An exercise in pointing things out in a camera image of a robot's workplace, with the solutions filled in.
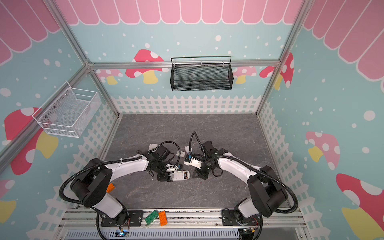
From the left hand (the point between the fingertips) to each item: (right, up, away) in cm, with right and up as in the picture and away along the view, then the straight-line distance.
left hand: (169, 176), depth 88 cm
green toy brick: (-6, -16, -14) cm, 22 cm away
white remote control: (+7, +1, -1) cm, 7 cm away
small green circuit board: (-20, -23, -16) cm, 34 cm away
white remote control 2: (-14, +16, +12) cm, 24 cm away
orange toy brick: (-1, -17, -14) cm, 22 cm away
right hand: (+15, +3, -6) cm, 16 cm away
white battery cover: (+10, +15, +11) cm, 21 cm away
